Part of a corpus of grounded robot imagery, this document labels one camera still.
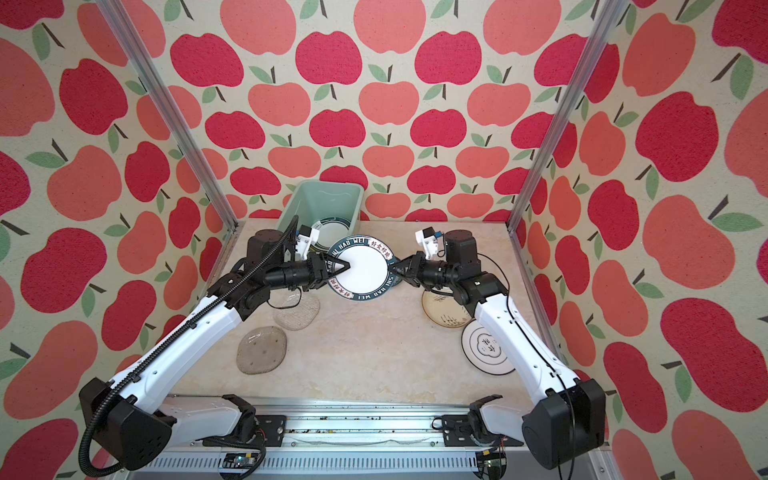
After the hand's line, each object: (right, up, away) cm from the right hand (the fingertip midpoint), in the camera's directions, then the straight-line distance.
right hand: (395, 266), depth 72 cm
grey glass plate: (-40, -26, +16) cm, 50 cm away
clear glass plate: (-26, -12, +7) cm, 30 cm away
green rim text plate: (-6, -2, 0) cm, 7 cm away
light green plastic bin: (-29, +24, +43) cm, 57 cm away
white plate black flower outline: (+27, -26, +16) cm, 41 cm away
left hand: (-10, -1, -3) cm, 11 cm away
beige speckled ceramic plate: (+17, -16, +24) cm, 33 cm away
